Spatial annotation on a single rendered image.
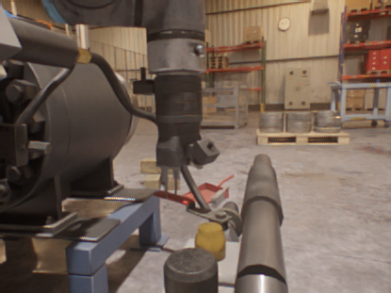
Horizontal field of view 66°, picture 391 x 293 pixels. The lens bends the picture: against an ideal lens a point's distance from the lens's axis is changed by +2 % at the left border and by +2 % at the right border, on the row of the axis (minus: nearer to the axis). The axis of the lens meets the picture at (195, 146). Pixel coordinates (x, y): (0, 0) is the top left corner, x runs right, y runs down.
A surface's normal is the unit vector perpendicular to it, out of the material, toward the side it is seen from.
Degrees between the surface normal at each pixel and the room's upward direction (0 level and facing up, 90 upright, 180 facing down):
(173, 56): 90
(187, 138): 87
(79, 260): 90
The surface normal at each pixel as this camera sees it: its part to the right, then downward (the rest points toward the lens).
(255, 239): -0.28, -0.95
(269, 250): 0.22, -0.95
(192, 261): -0.03, -0.99
